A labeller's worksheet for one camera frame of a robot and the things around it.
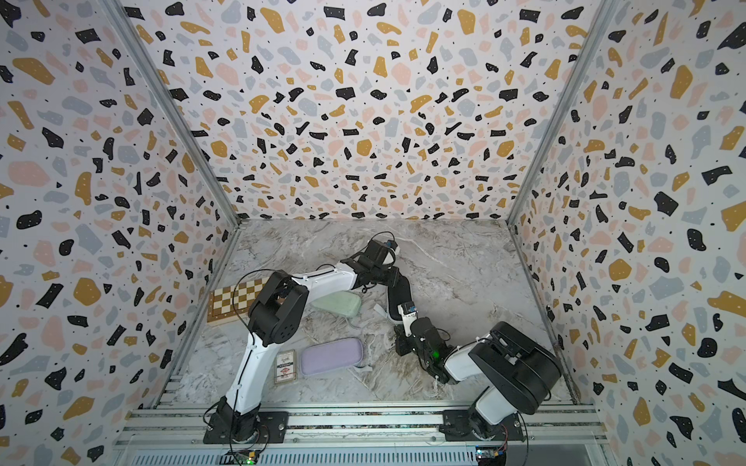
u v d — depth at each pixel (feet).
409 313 2.62
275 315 1.87
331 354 2.75
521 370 1.50
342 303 3.06
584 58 2.57
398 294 3.13
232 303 3.08
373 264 2.65
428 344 2.27
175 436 2.40
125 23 2.32
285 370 2.68
